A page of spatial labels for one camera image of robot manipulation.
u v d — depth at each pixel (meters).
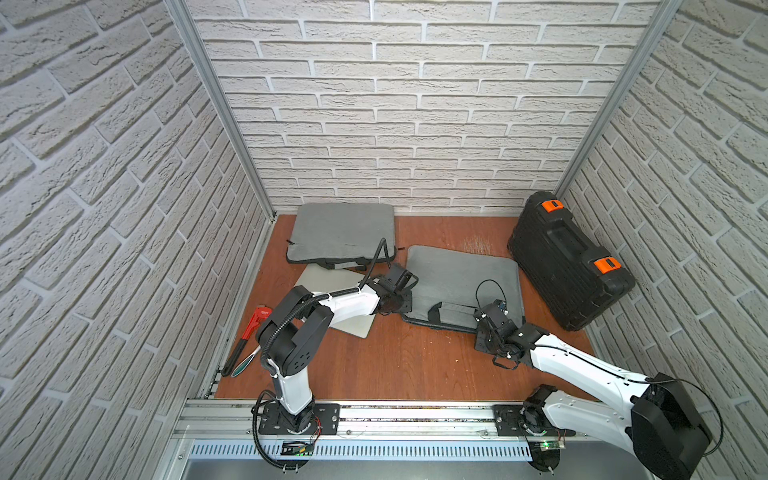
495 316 0.67
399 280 0.73
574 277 0.78
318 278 1.01
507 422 0.74
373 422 0.76
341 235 1.12
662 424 0.40
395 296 0.79
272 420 0.73
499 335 0.66
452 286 0.94
